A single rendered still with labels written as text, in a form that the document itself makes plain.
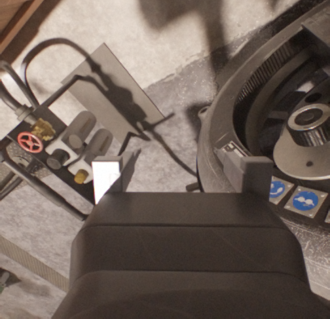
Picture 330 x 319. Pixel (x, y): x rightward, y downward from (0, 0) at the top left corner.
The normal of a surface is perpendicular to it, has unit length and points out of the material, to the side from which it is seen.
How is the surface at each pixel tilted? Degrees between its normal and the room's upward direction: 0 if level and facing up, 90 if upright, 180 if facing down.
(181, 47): 0
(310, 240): 77
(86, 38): 0
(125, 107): 0
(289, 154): 90
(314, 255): 67
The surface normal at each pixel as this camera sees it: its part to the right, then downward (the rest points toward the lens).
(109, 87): -0.14, 0.62
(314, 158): -0.60, -0.67
